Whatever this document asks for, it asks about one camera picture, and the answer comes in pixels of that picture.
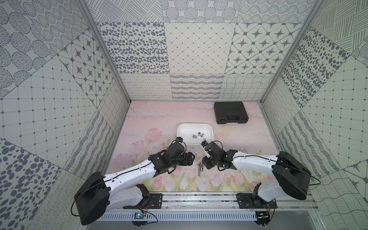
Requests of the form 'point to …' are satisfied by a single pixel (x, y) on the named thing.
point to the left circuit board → (138, 215)
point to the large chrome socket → (194, 136)
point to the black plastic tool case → (230, 111)
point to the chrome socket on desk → (201, 164)
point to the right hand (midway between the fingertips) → (206, 161)
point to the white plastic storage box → (195, 133)
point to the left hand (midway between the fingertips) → (191, 154)
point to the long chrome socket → (199, 170)
